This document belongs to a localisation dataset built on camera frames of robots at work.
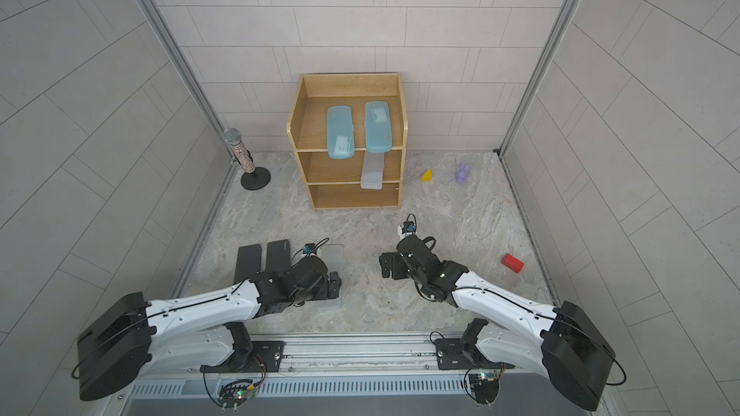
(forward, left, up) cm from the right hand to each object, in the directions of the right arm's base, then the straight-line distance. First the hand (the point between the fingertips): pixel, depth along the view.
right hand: (391, 259), depth 82 cm
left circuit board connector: (-29, +38, -3) cm, 48 cm away
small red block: (-2, -36, -4) cm, 36 cm away
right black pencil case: (+5, +35, -5) cm, 36 cm away
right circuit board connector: (-30, -21, -9) cm, 38 cm away
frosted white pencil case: (+24, +4, +12) cm, 27 cm away
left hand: (-4, +17, -5) cm, 18 cm away
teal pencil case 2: (+28, +12, +26) cm, 40 cm away
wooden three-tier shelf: (+20, +16, +11) cm, 28 cm away
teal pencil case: (+28, +2, +26) cm, 38 cm away
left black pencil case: (+4, +43, -4) cm, 44 cm away
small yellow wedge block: (+34, -16, -4) cm, 38 cm away
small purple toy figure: (+32, -28, -2) cm, 43 cm away
